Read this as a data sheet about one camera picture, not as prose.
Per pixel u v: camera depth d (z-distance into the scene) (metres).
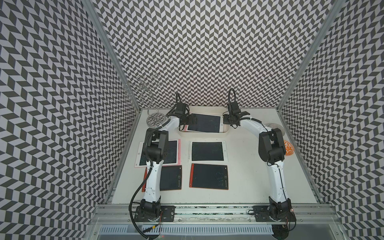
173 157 0.92
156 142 0.63
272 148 0.59
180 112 0.86
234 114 0.81
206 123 1.07
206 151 0.94
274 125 1.02
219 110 1.18
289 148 0.93
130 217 0.66
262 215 0.72
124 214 0.74
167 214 0.72
